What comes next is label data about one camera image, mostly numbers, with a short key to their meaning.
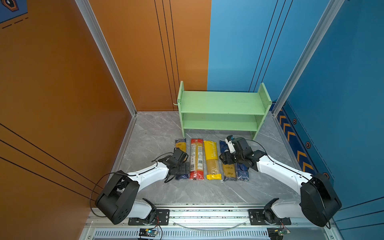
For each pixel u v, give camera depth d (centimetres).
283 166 52
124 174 46
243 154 66
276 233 71
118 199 42
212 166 87
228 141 79
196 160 89
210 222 73
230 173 85
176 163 69
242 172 85
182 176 83
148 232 71
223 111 83
